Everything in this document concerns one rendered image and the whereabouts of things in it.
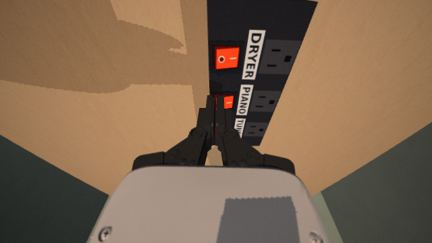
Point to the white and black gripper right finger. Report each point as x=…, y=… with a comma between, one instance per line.
x=237, y=152

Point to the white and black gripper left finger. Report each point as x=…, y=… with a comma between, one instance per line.
x=193, y=149

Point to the black power strip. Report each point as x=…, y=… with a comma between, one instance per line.
x=252, y=46

